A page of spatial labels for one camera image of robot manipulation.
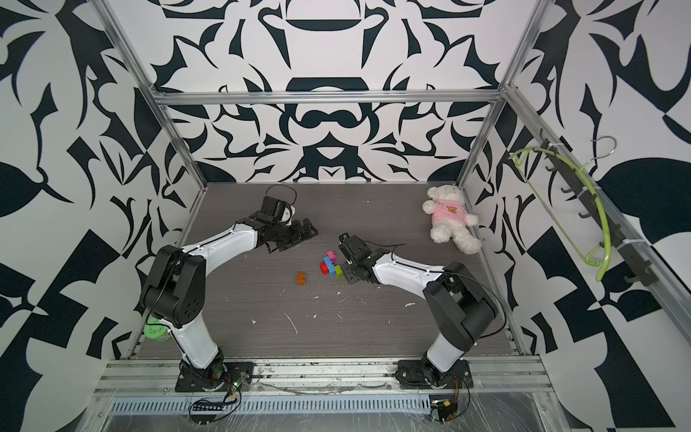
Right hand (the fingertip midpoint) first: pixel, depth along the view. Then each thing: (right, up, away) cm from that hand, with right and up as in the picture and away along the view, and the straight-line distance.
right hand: (352, 263), depth 92 cm
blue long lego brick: (-7, -1, 0) cm, 7 cm away
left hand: (-15, +11, +2) cm, 19 cm away
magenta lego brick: (-7, +2, +4) cm, 8 cm away
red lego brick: (-10, -2, +1) cm, 10 cm away
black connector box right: (+24, -33, -21) cm, 46 cm away
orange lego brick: (-18, -6, +2) cm, 19 cm away
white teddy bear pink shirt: (+36, +14, +7) cm, 39 cm away
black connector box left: (-38, -35, -24) cm, 56 cm away
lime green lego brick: (-5, -3, -1) cm, 5 cm away
